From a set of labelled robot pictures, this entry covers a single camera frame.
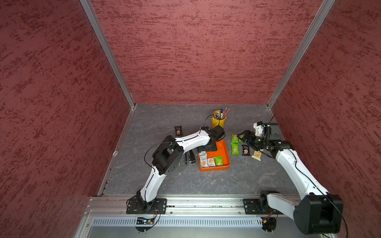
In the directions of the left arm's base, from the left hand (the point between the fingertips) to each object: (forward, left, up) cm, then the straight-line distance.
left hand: (206, 151), depth 92 cm
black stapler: (-4, +11, -1) cm, 11 cm away
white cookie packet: (-7, -2, -1) cm, 7 cm away
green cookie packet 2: (-6, -7, -2) cm, 10 cm away
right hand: (0, -18, +13) cm, 22 cm away
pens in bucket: (+25, -12, +7) cm, 29 cm away
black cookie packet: (+16, +19, -2) cm, 25 cm away
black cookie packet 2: (+2, -26, -2) cm, 26 cm away
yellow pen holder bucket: (+24, -9, +4) cm, 26 cm away
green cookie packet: (+7, -19, -1) cm, 21 cm away
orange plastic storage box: (+2, -11, -3) cm, 11 cm away
